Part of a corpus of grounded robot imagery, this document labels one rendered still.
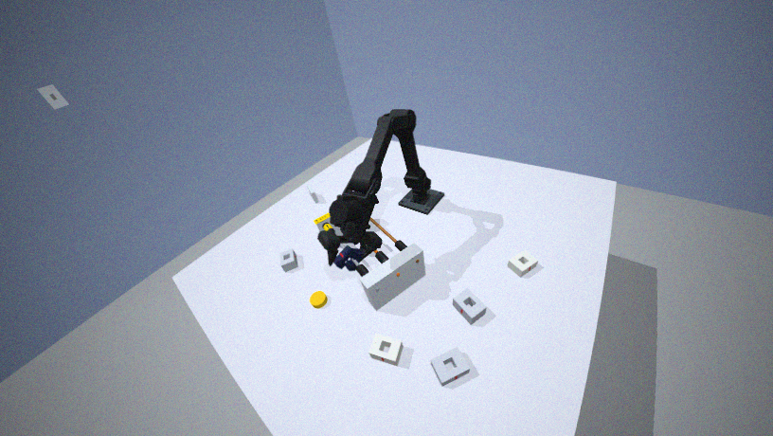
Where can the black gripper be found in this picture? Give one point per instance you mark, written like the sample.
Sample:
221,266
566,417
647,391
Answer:
354,232

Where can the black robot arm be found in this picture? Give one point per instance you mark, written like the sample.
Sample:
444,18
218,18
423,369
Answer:
358,199

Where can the yellow short cylinder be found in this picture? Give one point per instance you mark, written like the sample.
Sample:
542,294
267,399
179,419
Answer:
318,299

